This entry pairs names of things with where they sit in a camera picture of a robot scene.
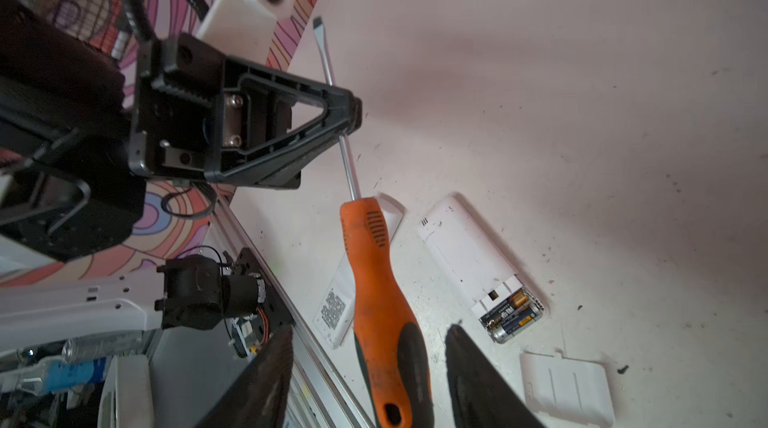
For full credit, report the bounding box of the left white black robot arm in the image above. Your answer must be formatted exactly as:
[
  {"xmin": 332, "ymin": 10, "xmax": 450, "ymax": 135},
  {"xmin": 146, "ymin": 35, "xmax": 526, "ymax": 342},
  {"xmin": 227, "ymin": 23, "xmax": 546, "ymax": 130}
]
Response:
[{"xmin": 1, "ymin": 0, "xmax": 362, "ymax": 262}]

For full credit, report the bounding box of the long white slim remote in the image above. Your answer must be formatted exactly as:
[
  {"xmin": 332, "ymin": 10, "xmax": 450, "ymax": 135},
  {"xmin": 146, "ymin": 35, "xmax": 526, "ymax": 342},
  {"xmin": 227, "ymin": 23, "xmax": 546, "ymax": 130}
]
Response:
[{"xmin": 311, "ymin": 192, "xmax": 406, "ymax": 350}]

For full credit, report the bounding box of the orange black flathead screwdriver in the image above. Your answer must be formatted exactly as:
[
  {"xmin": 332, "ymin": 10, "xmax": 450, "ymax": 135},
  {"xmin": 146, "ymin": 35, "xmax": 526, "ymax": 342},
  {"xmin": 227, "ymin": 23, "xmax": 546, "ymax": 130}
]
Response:
[{"xmin": 311, "ymin": 15, "xmax": 436, "ymax": 428}]

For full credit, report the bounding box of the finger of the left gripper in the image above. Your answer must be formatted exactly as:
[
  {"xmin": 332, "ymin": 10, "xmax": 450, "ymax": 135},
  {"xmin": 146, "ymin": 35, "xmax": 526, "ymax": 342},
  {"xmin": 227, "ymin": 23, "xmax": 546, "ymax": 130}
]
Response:
[
  {"xmin": 239, "ymin": 157, "xmax": 303, "ymax": 189},
  {"xmin": 204, "ymin": 58, "xmax": 363, "ymax": 184}
]

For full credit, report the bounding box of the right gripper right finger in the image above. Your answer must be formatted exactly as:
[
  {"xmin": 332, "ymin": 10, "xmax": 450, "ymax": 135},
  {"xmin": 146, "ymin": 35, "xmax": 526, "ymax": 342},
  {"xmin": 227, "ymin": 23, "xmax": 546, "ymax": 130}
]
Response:
[{"xmin": 445, "ymin": 324, "xmax": 543, "ymax": 428}]

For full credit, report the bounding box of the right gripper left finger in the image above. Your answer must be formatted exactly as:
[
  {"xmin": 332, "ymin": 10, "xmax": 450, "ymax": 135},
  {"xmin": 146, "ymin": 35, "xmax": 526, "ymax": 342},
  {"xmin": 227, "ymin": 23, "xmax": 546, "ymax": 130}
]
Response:
[{"xmin": 196, "ymin": 328, "xmax": 294, "ymax": 428}]

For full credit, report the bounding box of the aluminium front rail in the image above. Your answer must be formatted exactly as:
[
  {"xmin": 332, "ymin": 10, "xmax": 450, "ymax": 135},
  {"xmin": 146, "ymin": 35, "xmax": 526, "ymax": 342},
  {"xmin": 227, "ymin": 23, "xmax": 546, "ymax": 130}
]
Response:
[{"xmin": 205, "ymin": 196, "xmax": 375, "ymax": 427}]

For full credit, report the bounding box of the black gold AAA battery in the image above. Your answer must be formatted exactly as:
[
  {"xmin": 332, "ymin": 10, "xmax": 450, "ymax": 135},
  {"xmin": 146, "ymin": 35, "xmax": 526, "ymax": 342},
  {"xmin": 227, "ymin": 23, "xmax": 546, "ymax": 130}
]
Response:
[{"xmin": 483, "ymin": 289, "xmax": 529, "ymax": 328}]

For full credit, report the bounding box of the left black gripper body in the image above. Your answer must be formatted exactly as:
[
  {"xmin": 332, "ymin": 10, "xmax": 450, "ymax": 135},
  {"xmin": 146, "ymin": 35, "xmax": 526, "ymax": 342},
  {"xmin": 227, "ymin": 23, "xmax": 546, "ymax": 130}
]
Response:
[{"xmin": 128, "ymin": 32, "xmax": 225, "ymax": 181}]

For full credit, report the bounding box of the white air conditioner remote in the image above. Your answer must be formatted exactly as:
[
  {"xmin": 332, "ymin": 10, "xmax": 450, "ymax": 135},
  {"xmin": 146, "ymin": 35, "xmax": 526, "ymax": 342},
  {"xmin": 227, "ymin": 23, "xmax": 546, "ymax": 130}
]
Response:
[{"xmin": 418, "ymin": 194, "xmax": 545, "ymax": 342}]

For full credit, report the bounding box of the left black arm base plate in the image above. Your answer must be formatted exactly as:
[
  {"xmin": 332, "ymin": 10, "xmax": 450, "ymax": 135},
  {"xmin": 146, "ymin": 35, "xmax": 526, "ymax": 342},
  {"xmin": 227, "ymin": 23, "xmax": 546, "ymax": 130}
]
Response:
[{"xmin": 226, "ymin": 248, "xmax": 295, "ymax": 359}]

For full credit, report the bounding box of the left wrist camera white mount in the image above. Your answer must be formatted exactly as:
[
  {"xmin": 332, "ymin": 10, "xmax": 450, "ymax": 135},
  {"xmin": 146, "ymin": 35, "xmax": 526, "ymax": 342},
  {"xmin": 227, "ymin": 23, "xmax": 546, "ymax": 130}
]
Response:
[{"xmin": 195, "ymin": 0, "xmax": 295, "ymax": 64}]

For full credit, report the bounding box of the white battery cover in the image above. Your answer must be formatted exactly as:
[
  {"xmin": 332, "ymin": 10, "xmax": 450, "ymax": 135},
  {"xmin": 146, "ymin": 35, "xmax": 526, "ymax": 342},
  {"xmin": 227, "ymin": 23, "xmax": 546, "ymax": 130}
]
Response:
[{"xmin": 520, "ymin": 352, "xmax": 616, "ymax": 427}]

